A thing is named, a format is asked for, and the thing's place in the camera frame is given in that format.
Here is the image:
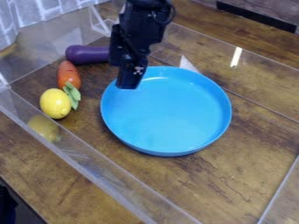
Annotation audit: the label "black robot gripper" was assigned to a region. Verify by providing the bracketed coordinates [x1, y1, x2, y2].
[108, 0, 173, 89]

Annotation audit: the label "blue round plastic tray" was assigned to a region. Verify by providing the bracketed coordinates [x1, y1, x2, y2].
[100, 66, 232, 157]

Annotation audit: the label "orange toy carrot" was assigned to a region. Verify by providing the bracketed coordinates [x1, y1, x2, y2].
[57, 60, 81, 110]

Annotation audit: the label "purple toy eggplant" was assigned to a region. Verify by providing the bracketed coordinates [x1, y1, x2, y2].
[65, 45, 108, 65]

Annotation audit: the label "yellow toy lemon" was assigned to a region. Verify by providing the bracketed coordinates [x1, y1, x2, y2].
[40, 88, 70, 119]

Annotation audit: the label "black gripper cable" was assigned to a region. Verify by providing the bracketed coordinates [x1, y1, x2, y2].
[153, 1, 176, 25]

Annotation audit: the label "clear acrylic enclosure wall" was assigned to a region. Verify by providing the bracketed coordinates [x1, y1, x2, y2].
[0, 0, 299, 224]

